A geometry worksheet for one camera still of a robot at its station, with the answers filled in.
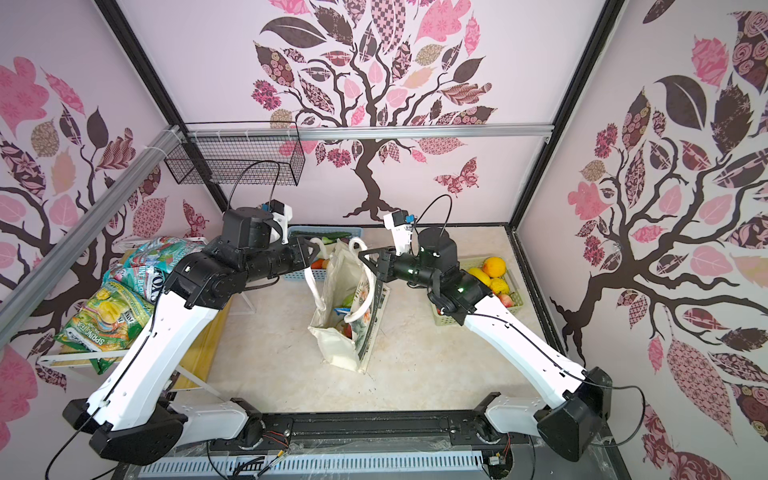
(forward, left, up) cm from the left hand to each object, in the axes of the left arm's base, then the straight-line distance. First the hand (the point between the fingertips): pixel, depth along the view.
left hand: (317, 253), depth 65 cm
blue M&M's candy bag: (-1, -3, -25) cm, 25 cm away
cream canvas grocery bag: (+4, -3, -29) cm, 29 cm away
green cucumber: (+34, +6, -31) cm, 46 cm away
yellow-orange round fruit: (+6, +1, -11) cm, 13 cm away
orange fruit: (+16, -51, -26) cm, 59 cm away
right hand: (-1, -10, +1) cm, 10 cm away
